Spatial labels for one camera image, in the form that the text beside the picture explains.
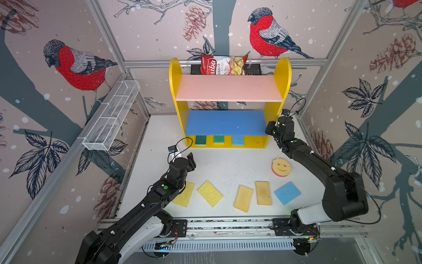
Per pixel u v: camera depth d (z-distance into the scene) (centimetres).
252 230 74
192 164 73
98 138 69
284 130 65
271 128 80
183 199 81
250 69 92
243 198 82
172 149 68
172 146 68
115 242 41
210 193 83
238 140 103
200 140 104
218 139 104
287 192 84
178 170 59
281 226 73
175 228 73
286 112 75
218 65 86
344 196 43
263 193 83
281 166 90
